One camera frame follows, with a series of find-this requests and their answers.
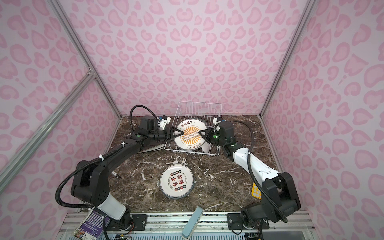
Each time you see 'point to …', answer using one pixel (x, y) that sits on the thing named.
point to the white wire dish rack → (207, 112)
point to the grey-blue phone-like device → (191, 225)
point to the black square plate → (159, 147)
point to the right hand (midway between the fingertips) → (199, 131)
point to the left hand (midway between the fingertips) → (182, 132)
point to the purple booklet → (92, 226)
